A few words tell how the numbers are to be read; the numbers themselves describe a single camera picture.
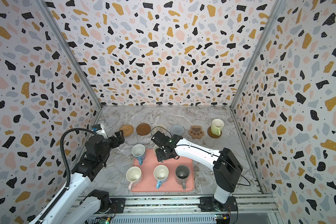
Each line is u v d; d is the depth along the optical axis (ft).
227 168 1.45
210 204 2.45
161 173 2.72
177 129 3.51
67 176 1.56
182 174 2.68
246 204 2.51
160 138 2.09
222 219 2.35
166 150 1.89
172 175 2.79
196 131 3.49
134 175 2.67
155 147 2.17
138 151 2.94
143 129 3.47
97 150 1.80
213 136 3.37
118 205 2.40
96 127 2.13
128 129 3.48
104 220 2.30
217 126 3.18
